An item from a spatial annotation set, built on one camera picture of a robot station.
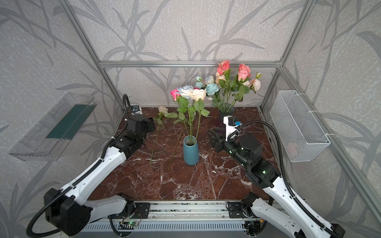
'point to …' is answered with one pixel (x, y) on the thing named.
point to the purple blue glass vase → (225, 109)
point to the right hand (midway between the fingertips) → (211, 125)
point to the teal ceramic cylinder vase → (191, 150)
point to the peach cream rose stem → (163, 111)
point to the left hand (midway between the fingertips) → (148, 114)
